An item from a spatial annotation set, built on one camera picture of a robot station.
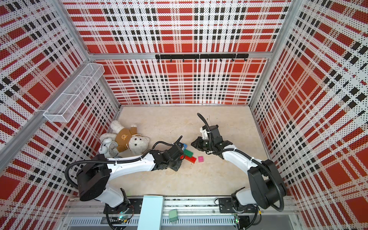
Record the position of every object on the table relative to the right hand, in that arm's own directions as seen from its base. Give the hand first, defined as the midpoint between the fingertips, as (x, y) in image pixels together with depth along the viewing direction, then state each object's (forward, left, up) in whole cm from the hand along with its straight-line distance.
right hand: (193, 144), depth 84 cm
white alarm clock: (-2, +50, 0) cm, 50 cm away
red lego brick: (-5, +1, -11) cm, 12 cm away
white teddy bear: (+6, +43, -3) cm, 43 cm away
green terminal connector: (-35, +10, -9) cm, 37 cm away
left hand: (-7, +9, -8) cm, 14 cm away
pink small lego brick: (-5, -5, -10) cm, 12 cm away
